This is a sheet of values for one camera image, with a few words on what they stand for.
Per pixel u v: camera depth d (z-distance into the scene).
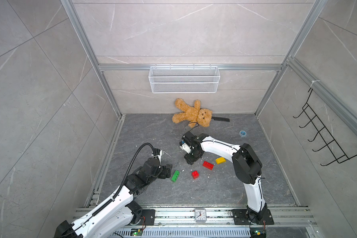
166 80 1.01
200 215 0.73
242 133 1.07
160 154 0.71
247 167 0.52
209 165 0.90
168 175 0.71
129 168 0.55
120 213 0.60
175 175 0.85
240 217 0.73
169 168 0.70
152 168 0.59
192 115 1.11
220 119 1.16
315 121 0.73
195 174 0.84
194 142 0.70
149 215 0.73
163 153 0.98
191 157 0.82
